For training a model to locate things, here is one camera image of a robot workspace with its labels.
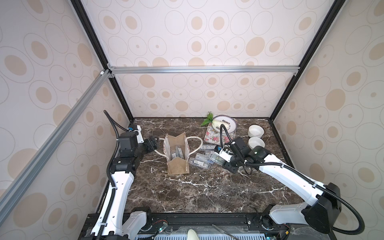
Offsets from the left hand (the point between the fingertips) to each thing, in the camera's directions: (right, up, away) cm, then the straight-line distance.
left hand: (157, 138), depth 75 cm
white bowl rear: (+64, +4, +36) cm, 73 cm away
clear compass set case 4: (+22, -16, +19) cm, 33 cm away
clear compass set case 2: (+5, -11, +22) cm, 26 cm away
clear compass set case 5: (+25, -14, +22) cm, 36 cm away
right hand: (+38, -13, +5) cm, 41 cm away
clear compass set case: (+8, -10, +22) cm, 26 cm away
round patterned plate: (+46, +12, +42) cm, 64 cm away
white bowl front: (+60, -4, +28) cm, 67 cm away
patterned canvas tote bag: (+9, -17, +13) cm, 23 cm away
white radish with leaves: (+35, +10, +38) cm, 53 cm away
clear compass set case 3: (+31, -11, +3) cm, 33 cm away
